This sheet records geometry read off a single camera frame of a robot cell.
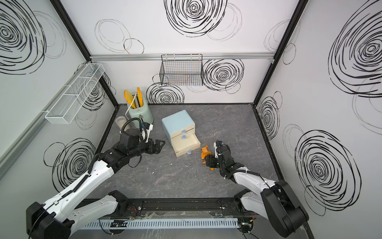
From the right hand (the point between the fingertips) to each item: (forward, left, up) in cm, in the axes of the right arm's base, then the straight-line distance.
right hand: (210, 158), depth 88 cm
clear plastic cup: (+20, +59, +8) cm, 62 cm away
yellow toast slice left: (+33, +53, +17) cm, 65 cm away
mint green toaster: (+25, +43, +12) cm, 52 cm away
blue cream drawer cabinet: (+16, +20, +10) cm, 27 cm away
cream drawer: (+11, +17, +12) cm, 23 cm away
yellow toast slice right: (+33, +46, +19) cm, 60 cm away
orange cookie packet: (+5, +3, -1) cm, 6 cm away
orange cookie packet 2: (-6, -1, -2) cm, 6 cm away
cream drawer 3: (+7, +17, +1) cm, 18 cm away
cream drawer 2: (+11, +17, +6) cm, 21 cm away
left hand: (+1, +28, +17) cm, 33 cm away
